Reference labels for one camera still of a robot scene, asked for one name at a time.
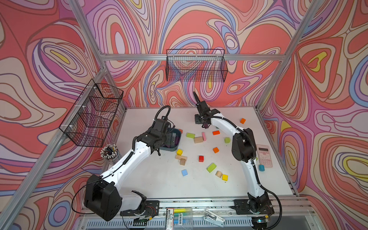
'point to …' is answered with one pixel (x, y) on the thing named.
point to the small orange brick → (181, 131)
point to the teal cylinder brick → (261, 167)
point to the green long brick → (211, 167)
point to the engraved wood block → (180, 157)
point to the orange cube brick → (215, 150)
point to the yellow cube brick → (179, 152)
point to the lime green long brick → (190, 135)
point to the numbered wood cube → (182, 161)
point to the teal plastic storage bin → (178, 134)
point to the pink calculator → (264, 155)
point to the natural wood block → (197, 140)
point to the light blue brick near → (184, 172)
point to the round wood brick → (219, 174)
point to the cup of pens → (110, 152)
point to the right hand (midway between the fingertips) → (200, 122)
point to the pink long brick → (203, 136)
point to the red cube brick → (201, 158)
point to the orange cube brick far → (242, 120)
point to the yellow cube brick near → (225, 177)
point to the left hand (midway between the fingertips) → (167, 135)
